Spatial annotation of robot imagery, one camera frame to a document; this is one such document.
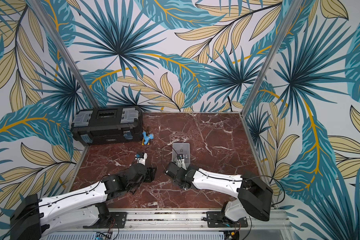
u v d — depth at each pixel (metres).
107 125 0.88
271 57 0.86
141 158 0.70
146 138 1.01
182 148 0.98
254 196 0.42
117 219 0.74
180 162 0.73
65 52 0.84
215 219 0.73
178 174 0.62
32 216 0.40
